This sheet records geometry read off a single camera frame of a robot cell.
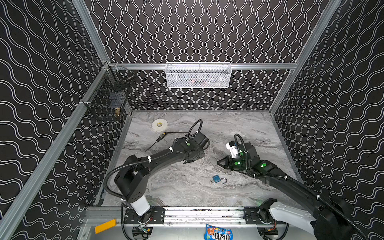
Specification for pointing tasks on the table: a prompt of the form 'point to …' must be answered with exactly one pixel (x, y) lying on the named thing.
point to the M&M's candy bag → (214, 233)
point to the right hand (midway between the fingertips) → (217, 163)
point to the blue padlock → (217, 179)
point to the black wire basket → (109, 97)
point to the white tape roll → (159, 124)
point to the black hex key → (181, 132)
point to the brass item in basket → (117, 111)
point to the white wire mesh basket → (198, 75)
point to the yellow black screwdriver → (163, 134)
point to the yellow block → (105, 226)
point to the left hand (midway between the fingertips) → (206, 156)
